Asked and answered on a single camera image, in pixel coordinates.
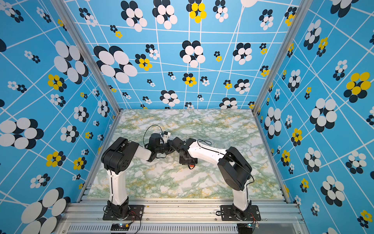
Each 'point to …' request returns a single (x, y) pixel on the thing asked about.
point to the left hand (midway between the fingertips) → (182, 144)
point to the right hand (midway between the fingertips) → (188, 161)
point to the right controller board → (247, 228)
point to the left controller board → (120, 226)
